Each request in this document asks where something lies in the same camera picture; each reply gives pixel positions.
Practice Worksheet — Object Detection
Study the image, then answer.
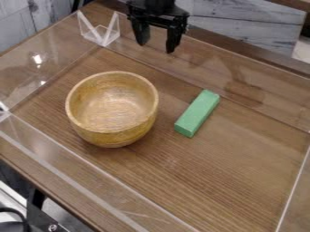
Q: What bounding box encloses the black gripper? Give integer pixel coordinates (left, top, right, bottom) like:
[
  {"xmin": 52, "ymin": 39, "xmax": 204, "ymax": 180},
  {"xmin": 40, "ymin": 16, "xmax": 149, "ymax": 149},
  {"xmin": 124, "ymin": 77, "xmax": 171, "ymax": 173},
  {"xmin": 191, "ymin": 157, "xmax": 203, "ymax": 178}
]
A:
[{"xmin": 125, "ymin": 0, "xmax": 188, "ymax": 53}]

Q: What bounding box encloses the brown wooden bowl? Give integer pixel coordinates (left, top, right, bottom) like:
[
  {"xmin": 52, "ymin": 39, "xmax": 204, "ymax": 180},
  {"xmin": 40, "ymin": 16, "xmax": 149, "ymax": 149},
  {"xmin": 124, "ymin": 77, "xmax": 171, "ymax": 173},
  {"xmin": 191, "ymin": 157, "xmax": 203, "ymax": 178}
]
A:
[{"xmin": 65, "ymin": 71, "xmax": 159, "ymax": 148}]

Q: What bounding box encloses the green rectangular block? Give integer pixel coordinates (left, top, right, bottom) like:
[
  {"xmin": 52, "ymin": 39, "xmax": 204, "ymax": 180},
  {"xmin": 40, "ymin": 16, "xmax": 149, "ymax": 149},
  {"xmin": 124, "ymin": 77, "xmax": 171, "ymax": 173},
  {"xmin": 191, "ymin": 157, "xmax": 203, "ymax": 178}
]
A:
[{"xmin": 173, "ymin": 90, "xmax": 220, "ymax": 138}]

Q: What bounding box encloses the clear acrylic corner bracket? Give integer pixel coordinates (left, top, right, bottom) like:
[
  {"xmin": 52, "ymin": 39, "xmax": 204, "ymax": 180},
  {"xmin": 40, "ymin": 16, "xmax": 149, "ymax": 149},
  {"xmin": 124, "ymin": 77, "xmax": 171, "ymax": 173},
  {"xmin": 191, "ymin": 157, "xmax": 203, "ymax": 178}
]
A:
[{"xmin": 76, "ymin": 11, "xmax": 120, "ymax": 47}]

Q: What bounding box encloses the clear acrylic tray wall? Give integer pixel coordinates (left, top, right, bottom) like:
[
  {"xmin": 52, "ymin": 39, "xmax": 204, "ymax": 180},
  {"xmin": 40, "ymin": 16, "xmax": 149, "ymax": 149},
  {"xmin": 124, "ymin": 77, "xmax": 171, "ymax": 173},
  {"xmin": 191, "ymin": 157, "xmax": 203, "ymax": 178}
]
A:
[{"xmin": 0, "ymin": 16, "xmax": 310, "ymax": 232}]

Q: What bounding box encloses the black table frame bracket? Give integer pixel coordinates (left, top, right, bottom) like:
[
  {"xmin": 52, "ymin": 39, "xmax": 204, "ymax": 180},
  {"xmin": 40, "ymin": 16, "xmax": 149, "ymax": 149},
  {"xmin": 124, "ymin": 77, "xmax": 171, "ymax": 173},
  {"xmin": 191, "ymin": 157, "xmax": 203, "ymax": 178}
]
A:
[{"xmin": 27, "ymin": 189, "xmax": 69, "ymax": 232}]

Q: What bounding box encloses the black cable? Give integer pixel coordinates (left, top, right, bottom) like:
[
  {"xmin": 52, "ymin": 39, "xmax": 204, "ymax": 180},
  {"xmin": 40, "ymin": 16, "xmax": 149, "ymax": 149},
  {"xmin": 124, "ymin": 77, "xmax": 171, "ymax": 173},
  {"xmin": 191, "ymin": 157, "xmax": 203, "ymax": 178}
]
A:
[{"xmin": 0, "ymin": 207, "xmax": 29, "ymax": 232}]

